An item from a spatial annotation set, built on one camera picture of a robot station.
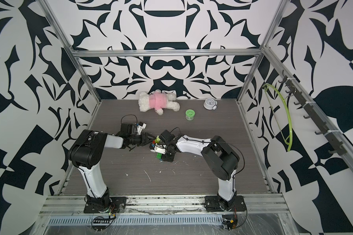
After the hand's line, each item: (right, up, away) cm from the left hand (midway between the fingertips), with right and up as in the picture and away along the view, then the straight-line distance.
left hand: (153, 137), depth 97 cm
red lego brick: (0, -2, -3) cm, 4 cm away
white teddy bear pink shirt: (+1, +25, +11) cm, 27 cm away
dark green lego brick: (+5, -9, -9) cm, 13 cm away
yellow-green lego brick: (+3, -1, -5) cm, 6 cm away
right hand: (+8, -8, -6) cm, 13 cm away
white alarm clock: (+41, +23, +17) cm, 50 cm away
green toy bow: (+67, +13, -18) cm, 71 cm away
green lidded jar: (+24, +15, +8) cm, 30 cm away
